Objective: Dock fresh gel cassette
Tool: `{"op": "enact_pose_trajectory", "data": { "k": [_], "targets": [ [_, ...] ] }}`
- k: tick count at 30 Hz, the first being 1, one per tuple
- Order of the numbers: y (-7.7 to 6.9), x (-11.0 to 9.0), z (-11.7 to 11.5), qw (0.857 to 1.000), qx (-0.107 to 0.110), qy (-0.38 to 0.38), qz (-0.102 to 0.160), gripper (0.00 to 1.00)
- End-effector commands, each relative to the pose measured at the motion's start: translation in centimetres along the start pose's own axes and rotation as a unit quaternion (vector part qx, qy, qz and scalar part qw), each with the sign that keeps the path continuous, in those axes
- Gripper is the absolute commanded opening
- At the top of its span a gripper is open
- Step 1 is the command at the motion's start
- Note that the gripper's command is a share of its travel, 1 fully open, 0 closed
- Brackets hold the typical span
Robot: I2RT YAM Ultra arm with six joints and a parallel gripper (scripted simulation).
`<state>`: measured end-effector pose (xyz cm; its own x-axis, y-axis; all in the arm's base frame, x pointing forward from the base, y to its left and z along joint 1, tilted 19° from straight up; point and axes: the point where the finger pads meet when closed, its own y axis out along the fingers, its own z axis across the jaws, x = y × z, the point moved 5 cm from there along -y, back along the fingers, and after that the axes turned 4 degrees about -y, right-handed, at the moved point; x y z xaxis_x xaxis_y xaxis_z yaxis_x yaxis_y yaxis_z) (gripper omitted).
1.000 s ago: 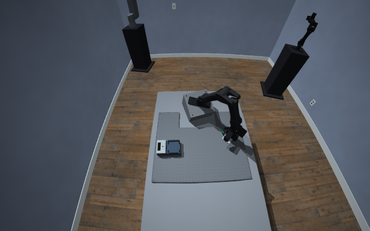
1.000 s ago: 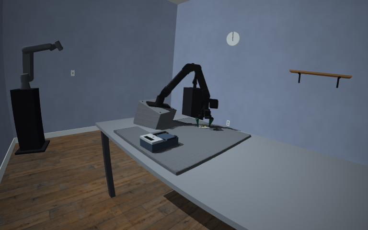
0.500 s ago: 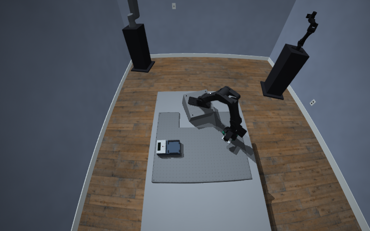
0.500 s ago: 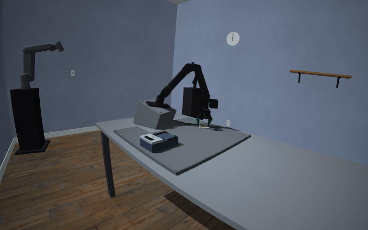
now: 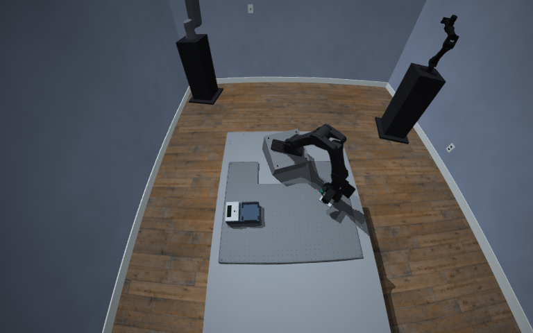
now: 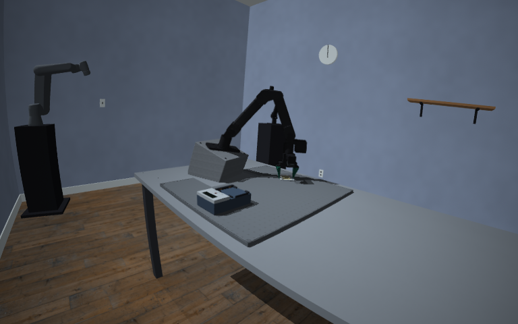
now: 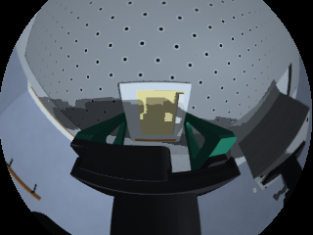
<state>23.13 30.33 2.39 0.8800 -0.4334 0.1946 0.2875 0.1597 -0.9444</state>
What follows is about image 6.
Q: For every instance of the dark blue dock with white console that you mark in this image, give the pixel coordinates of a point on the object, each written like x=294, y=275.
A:
x=222, y=199

